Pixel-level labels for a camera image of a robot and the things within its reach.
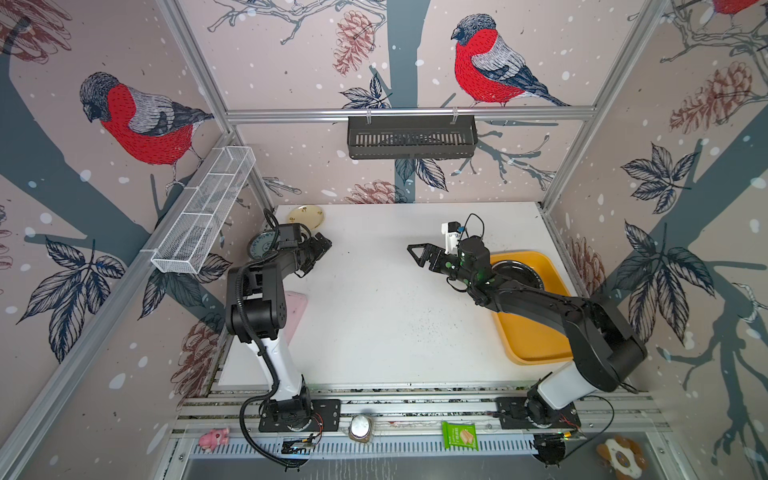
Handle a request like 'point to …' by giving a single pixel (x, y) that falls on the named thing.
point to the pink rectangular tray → (296, 306)
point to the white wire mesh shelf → (184, 246)
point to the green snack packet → (459, 435)
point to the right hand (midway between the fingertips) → (414, 253)
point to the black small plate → (518, 271)
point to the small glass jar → (360, 429)
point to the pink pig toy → (215, 437)
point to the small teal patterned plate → (259, 244)
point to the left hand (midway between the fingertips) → (322, 246)
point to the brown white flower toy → (625, 456)
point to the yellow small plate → (309, 215)
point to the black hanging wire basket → (412, 137)
